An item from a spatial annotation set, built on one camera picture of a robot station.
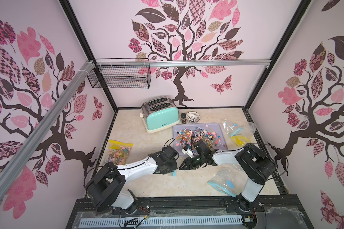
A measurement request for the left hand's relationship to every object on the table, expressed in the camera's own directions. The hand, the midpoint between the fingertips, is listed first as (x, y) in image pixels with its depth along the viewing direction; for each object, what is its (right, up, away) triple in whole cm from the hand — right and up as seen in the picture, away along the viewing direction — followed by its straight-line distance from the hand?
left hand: (175, 171), depth 85 cm
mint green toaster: (-11, +36, +10) cm, 39 cm away
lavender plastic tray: (+35, +25, +22) cm, 49 cm away
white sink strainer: (+14, +34, +26) cm, 45 cm away
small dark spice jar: (+6, +35, +19) cm, 40 cm away
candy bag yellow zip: (+53, +24, +16) cm, 61 cm away
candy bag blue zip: (+32, -3, -4) cm, 32 cm away
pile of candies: (+11, +19, +16) cm, 27 cm away
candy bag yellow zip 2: (-37, +10, +8) cm, 39 cm away
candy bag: (-1, -1, -1) cm, 2 cm away
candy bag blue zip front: (+43, +24, +19) cm, 53 cm away
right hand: (+3, +2, 0) cm, 4 cm away
